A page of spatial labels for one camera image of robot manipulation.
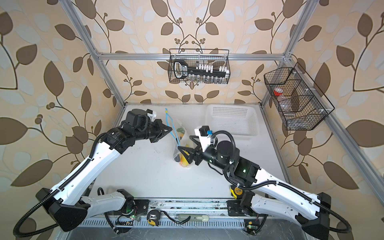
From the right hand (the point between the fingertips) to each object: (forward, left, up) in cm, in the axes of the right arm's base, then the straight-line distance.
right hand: (185, 143), depth 60 cm
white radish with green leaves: (+16, +4, -14) cm, 21 cm away
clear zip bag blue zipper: (+12, +3, -16) cm, 20 cm away
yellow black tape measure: (-12, -25, -31) cm, 42 cm away
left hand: (+10, +6, -2) cm, 11 cm away
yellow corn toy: (+4, +3, -26) cm, 27 cm away
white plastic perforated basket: (+39, -37, -34) cm, 64 cm away
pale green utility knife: (-22, +3, -33) cm, 39 cm away
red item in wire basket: (+31, -50, 0) cm, 58 cm away
